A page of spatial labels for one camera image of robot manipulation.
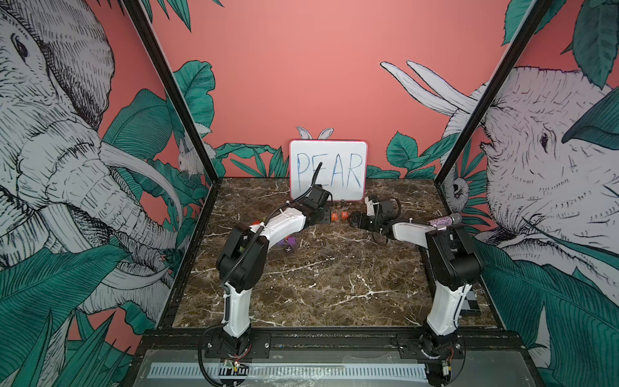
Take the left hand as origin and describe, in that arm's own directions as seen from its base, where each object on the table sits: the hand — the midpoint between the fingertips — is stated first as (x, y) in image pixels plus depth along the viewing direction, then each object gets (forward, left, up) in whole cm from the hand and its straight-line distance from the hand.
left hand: (328, 209), depth 95 cm
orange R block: (+5, -8, -10) cm, 14 cm away
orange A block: (+3, -4, -10) cm, 11 cm away
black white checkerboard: (-37, -46, -8) cm, 59 cm away
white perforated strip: (-51, +14, -11) cm, 54 cm away
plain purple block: (-7, +15, -11) cm, 20 cm away
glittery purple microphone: (-2, -55, -7) cm, 55 cm away
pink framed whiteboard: (+21, -9, +2) cm, 23 cm away
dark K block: (-11, +17, -11) cm, 23 cm away
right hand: (+1, -11, -6) cm, 13 cm away
